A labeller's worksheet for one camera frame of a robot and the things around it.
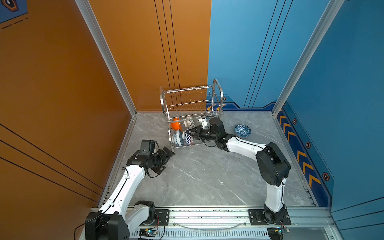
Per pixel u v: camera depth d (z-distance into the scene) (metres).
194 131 0.81
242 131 1.06
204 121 0.83
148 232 0.71
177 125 0.96
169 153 0.74
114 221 0.39
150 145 0.65
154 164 0.67
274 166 0.50
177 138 0.89
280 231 0.70
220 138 0.72
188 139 0.83
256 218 0.72
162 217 0.73
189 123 0.97
